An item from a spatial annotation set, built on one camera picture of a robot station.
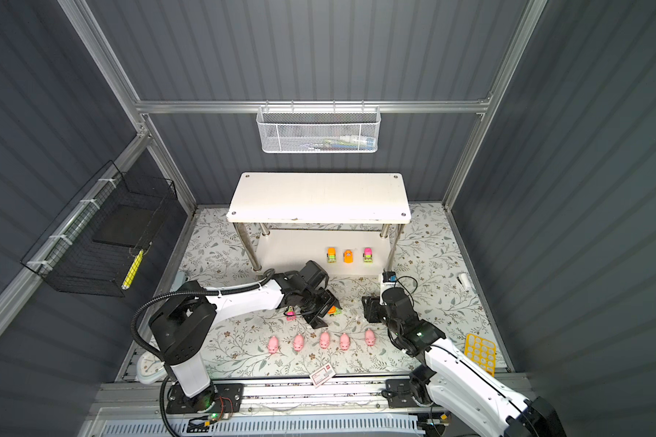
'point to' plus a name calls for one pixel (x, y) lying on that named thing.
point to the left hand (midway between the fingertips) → (343, 314)
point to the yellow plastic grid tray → (481, 352)
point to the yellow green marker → (132, 269)
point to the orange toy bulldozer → (348, 257)
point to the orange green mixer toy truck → (332, 255)
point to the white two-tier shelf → (348, 223)
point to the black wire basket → (97, 244)
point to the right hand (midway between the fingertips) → (372, 300)
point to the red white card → (322, 375)
